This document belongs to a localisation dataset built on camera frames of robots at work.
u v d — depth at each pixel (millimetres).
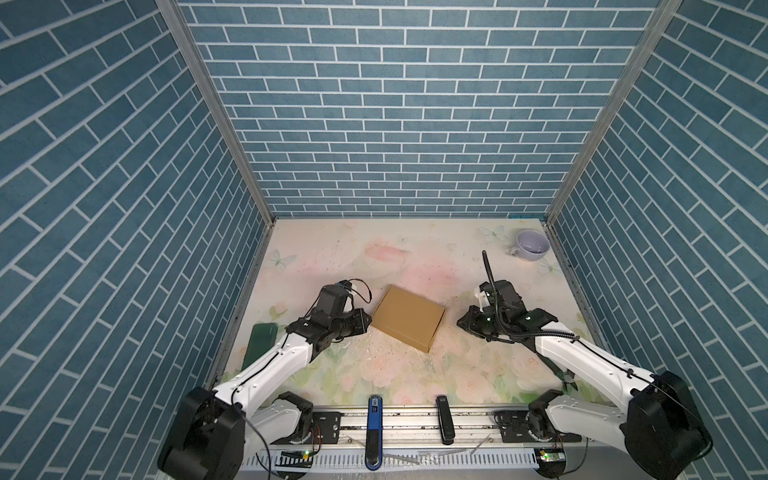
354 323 750
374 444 693
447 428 707
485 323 717
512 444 732
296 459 722
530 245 1094
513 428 735
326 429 740
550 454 739
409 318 886
